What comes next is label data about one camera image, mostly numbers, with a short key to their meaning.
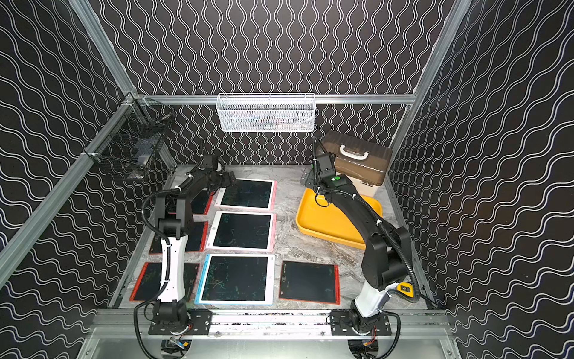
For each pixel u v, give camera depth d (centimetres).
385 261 46
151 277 84
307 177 80
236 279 83
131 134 94
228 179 103
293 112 103
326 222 94
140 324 70
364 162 96
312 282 140
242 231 97
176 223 65
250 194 110
